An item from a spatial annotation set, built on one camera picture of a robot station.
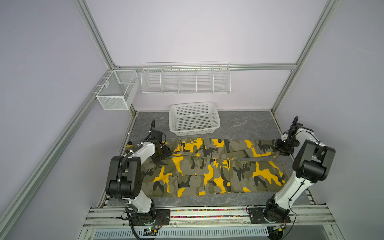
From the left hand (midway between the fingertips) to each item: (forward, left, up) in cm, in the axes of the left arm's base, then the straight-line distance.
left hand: (166, 157), depth 93 cm
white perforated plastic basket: (+33, -18, -2) cm, 38 cm away
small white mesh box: (+42, +32, +21) cm, 57 cm away
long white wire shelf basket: (+46, -15, +26) cm, 55 cm away
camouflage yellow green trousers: (-6, -28, -2) cm, 29 cm away
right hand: (-2, -71, +1) cm, 71 cm away
